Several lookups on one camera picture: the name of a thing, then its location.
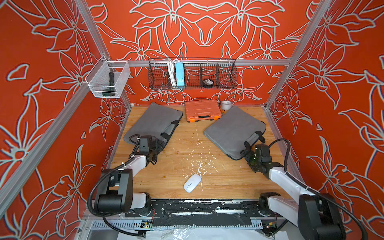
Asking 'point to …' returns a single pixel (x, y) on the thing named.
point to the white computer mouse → (192, 183)
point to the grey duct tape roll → (226, 105)
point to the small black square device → (207, 83)
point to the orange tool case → (202, 110)
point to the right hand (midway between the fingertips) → (243, 154)
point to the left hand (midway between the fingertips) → (161, 145)
